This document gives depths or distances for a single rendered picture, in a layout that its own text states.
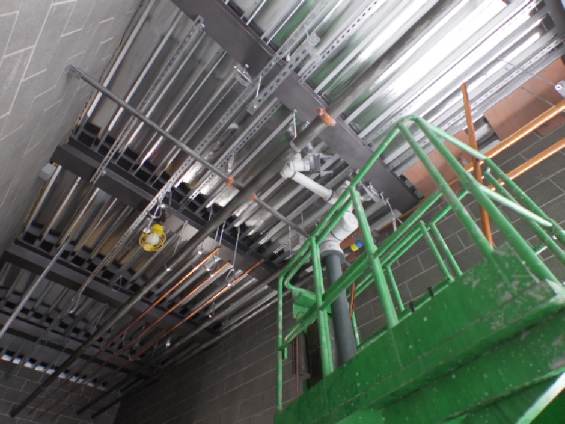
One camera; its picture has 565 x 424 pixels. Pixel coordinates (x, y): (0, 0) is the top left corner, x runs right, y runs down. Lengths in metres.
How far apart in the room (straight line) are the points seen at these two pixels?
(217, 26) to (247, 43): 0.23
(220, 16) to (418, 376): 2.36
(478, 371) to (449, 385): 0.11
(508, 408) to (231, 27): 2.47
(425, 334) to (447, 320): 0.09
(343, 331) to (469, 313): 1.02
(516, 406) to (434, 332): 0.26
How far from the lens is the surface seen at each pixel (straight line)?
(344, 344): 1.96
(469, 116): 2.39
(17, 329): 6.57
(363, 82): 2.02
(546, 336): 1.07
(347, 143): 2.87
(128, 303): 3.66
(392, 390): 1.29
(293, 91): 2.64
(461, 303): 1.13
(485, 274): 1.11
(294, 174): 2.80
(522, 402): 1.13
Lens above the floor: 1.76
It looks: 51 degrees up
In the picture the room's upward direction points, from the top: straight up
